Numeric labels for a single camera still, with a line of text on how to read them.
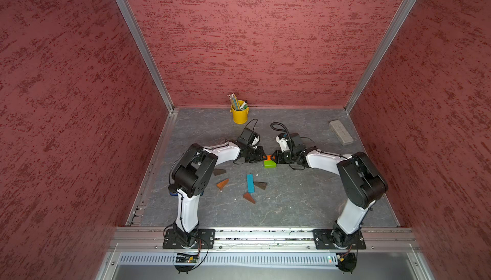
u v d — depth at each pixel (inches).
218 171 36.5
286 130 29.8
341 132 41.9
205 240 29.2
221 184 34.4
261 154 33.5
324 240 29.1
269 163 36.6
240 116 43.5
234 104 41.8
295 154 29.8
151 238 29.9
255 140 32.7
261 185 34.4
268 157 37.4
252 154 32.8
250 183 34.6
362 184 19.2
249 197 33.5
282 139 34.4
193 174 20.4
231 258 28.0
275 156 33.8
